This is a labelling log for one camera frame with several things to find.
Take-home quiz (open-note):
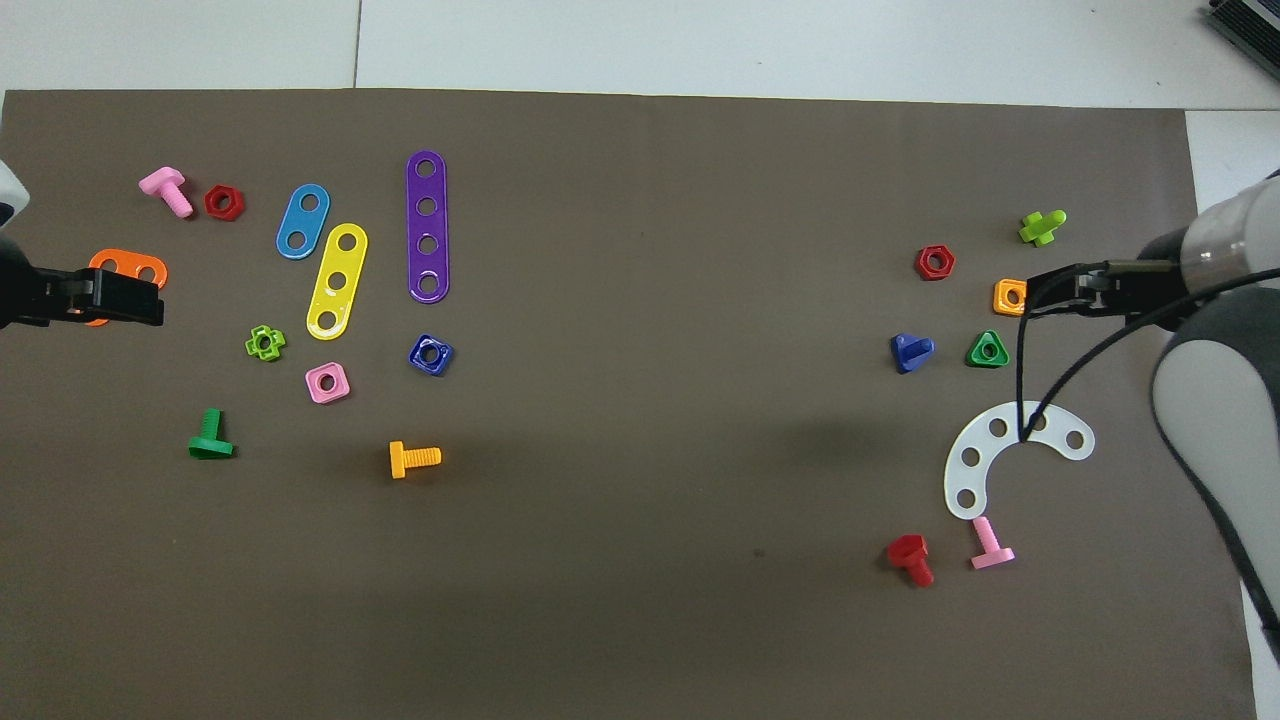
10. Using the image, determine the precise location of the blue square nut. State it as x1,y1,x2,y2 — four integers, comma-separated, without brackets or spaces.
407,333,455,378

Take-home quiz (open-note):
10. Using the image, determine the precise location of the pink square nut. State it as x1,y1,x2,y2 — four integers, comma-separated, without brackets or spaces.
304,361,352,405

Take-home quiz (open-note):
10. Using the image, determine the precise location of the pink plastic screw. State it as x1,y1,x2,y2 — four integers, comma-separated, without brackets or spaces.
969,515,1017,572
138,166,195,219

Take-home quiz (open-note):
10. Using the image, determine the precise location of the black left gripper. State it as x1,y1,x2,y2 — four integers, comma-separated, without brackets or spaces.
0,238,166,331

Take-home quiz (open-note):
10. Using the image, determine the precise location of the blue plastic screw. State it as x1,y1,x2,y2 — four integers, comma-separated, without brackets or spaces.
889,333,937,376

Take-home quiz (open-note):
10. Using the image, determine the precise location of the black ribbed device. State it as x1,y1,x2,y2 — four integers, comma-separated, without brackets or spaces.
1203,0,1280,56

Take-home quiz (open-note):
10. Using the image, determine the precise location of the purple four-hole plate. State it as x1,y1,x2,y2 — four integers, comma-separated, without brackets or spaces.
405,150,451,304

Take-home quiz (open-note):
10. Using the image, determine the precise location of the dark green plastic screw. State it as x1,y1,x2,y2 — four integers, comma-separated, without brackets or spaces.
187,408,237,461

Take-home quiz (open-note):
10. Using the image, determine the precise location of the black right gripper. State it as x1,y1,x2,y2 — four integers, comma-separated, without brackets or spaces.
1027,228,1196,326

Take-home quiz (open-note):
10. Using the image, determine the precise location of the orange heart-shaped plate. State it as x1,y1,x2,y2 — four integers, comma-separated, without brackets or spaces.
78,248,169,328

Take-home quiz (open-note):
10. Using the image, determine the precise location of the lime green cross screw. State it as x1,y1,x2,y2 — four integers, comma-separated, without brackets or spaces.
1017,209,1068,248

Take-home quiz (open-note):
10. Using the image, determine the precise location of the yellow three-hole plate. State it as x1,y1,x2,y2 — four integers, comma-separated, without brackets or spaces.
305,222,369,342

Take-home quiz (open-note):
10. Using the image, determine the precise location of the blue two-hole plate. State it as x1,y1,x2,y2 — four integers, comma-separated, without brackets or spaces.
275,183,331,261

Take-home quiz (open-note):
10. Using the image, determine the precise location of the red plastic screw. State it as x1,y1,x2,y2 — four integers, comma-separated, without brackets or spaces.
886,534,936,589

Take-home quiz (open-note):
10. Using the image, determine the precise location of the white curved five-hole plate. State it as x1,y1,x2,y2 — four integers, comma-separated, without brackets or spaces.
943,401,1097,522

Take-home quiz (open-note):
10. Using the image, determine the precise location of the orange plastic screw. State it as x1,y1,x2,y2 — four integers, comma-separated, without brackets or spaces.
388,440,443,480

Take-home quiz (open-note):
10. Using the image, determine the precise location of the brown table mat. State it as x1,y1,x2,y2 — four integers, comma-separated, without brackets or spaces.
0,88,1259,720

